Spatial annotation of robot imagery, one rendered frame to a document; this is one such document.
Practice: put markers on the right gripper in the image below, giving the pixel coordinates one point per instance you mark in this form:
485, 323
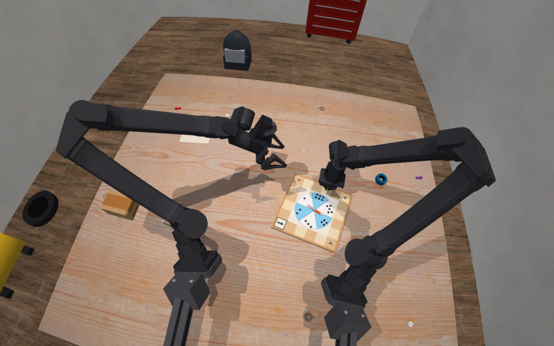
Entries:
329, 181

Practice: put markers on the brown cardboard box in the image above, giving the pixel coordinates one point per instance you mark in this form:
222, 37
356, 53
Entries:
119, 205

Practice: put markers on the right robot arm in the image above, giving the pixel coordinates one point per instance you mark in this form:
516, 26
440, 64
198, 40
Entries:
370, 253

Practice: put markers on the blue ring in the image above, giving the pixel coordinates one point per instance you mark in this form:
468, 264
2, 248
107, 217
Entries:
378, 181

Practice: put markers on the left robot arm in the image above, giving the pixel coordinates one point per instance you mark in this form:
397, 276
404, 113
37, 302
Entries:
188, 224

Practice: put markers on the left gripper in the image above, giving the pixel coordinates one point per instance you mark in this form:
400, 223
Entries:
260, 157

